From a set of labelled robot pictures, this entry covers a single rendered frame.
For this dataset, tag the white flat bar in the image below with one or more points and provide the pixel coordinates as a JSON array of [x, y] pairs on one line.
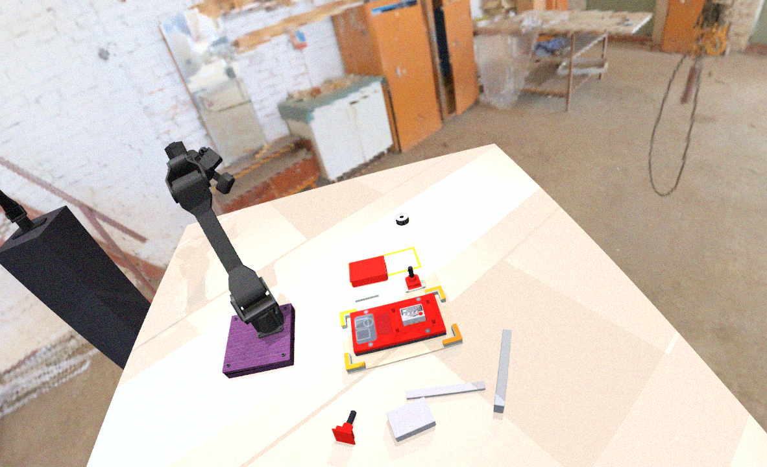
[[445, 390]]

